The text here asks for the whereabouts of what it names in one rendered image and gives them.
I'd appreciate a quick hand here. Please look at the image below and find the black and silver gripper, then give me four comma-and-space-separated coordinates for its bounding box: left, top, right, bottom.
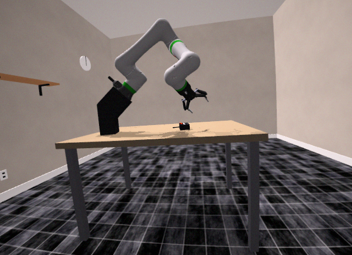
182, 88, 209, 113

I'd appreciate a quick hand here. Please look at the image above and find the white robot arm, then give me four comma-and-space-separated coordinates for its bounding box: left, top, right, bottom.
108, 18, 200, 100

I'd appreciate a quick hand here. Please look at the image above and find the black power strip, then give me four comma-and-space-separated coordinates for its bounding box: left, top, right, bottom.
173, 123, 190, 131

